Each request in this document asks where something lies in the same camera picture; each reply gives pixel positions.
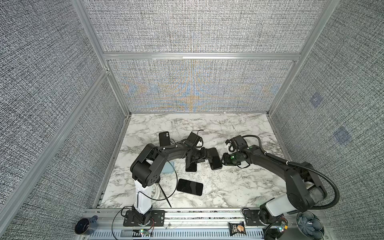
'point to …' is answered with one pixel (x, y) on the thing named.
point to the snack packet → (236, 227)
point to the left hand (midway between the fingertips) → (210, 159)
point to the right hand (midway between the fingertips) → (222, 161)
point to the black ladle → (165, 195)
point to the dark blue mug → (86, 226)
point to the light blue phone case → (168, 167)
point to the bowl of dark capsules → (310, 225)
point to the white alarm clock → (154, 192)
